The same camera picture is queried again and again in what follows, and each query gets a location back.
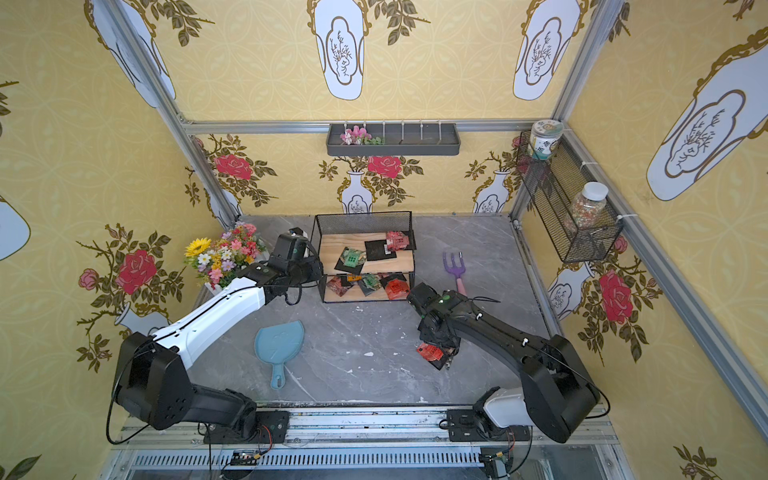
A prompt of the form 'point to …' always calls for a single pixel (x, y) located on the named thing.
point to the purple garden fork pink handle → (456, 271)
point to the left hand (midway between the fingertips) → (311, 264)
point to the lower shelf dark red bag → (336, 285)
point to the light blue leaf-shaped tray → (278, 344)
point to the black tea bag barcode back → (378, 250)
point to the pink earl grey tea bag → (396, 240)
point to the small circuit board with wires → (244, 458)
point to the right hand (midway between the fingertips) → (438, 336)
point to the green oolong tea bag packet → (352, 258)
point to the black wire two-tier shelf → (333, 232)
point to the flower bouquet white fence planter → (215, 262)
